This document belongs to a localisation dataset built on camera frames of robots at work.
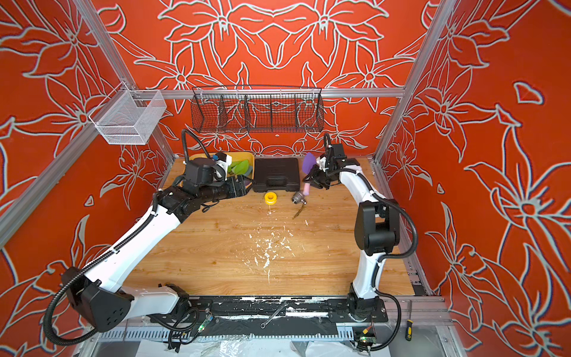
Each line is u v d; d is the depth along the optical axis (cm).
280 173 109
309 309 74
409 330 68
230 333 70
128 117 92
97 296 37
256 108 100
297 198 100
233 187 63
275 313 73
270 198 101
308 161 93
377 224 51
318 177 81
